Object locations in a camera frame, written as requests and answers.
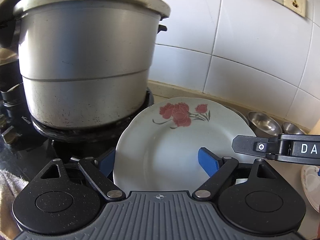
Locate small steel bowl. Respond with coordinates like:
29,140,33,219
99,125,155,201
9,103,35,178
282,121,305,135

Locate white plate red flowers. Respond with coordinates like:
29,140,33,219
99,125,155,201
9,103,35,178
113,97,254,193
300,165,320,212

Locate large steel bowl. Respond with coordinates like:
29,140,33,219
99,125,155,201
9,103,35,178
225,105,249,126

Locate wooden knife block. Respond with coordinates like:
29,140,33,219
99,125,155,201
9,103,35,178
309,120,320,135

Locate black gas stove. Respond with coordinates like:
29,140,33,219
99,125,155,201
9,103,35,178
0,47,156,181

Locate beige cloth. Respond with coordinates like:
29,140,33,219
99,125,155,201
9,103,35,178
0,170,28,239

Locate large aluminium steamer pot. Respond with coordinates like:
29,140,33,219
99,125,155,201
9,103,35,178
13,0,171,129

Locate right wall socket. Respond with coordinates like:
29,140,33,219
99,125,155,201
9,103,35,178
284,0,306,17

